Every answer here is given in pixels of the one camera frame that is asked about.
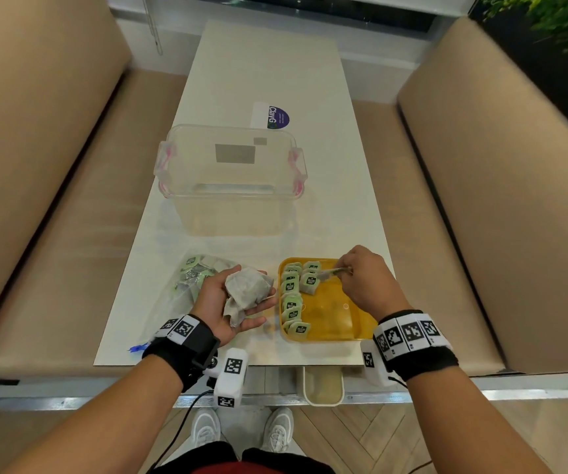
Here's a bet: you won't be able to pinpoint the grey rectangular label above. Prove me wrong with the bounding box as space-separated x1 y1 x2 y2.
214 144 256 165

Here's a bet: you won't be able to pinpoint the yellow tray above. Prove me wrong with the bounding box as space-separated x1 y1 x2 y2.
277 257 379 344

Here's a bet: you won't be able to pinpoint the white roller blind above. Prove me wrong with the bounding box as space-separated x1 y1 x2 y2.
323 0 480 18

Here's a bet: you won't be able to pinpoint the person's black trousers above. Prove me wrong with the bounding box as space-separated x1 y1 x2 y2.
148 441 337 474

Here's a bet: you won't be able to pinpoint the black left wristband with markers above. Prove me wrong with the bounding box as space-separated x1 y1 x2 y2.
141 314 221 393

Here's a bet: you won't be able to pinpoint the beige bench seat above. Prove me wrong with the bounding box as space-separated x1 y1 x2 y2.
352 15 568 376
0 0 189 379

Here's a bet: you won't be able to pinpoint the clear storage box pink latches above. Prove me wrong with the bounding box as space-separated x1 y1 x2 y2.
153 124 310 238

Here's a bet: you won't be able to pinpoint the person's red shirt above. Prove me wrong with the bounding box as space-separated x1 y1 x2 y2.
200 461 285 474

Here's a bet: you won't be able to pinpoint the person's right hand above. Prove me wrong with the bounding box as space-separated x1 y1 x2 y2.
335 245 404 321

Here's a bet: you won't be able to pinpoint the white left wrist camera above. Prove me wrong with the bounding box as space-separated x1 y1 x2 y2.
213 348 249 409

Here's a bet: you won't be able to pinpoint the person's right white shoe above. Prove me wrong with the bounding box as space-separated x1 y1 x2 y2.
262 407 295 454

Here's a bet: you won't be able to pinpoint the small white bin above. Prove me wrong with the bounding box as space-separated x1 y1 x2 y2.
302 365 345 408

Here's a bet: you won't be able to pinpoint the tea bags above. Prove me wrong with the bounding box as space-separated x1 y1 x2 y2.
222 267 275 327
173 255 238 297
279 260 322 336

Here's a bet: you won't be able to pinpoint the person's left hand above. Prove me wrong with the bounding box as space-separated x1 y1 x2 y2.
190 263 277 347

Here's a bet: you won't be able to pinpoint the black wristband with markers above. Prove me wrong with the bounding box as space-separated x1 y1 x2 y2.
372 309 460 382
141 314 221 393

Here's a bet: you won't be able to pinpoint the white and purple sticker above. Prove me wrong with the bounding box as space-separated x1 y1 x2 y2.
250 101 291 130

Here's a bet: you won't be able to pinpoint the person's left forearm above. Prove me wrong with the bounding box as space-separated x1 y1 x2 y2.
2 355 186 474

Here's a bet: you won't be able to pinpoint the black planter box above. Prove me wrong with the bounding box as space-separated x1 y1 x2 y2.
469 9 568 153

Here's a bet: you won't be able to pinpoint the marker cube on right wrist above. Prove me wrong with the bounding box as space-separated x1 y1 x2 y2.
360 338 396 388

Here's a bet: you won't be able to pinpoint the person's left white shoe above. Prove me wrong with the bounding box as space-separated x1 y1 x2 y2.
190 408 221 448

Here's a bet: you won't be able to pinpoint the person's white shoe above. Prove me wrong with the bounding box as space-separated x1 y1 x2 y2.
190 408 221 448
262 407 295 454

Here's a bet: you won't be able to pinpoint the green hedge plant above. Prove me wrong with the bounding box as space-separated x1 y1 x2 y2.
481 0 568 67

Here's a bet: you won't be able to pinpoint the blind pull cord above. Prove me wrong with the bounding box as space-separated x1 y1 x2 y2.
141 0 164 57

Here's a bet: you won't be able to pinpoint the black right wristband with markers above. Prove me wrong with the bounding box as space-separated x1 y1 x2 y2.
372 309 460 382

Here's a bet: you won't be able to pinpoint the clear zip bag with tea bags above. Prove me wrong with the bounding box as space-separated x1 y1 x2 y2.
128 253 245 352

